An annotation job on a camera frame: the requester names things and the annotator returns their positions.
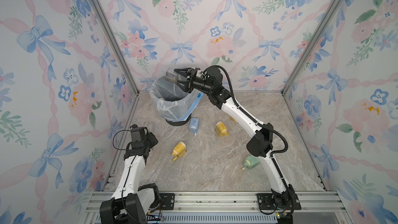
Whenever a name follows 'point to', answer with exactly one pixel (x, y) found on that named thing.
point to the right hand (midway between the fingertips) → (173, 74)
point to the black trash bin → (179, 123)
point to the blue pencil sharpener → (194, 125)
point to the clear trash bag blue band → (174, 103)
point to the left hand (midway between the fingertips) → (151, 137)
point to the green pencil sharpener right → (250, 162)
